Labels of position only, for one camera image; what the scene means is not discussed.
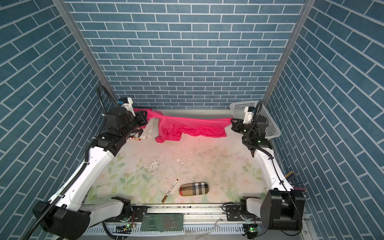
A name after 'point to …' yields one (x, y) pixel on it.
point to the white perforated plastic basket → (237, 111)
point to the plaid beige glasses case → (194, 189)
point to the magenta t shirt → (173, 128)
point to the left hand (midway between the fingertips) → (149, 111)
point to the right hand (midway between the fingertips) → (230, 118)
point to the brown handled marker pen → (169, 191)
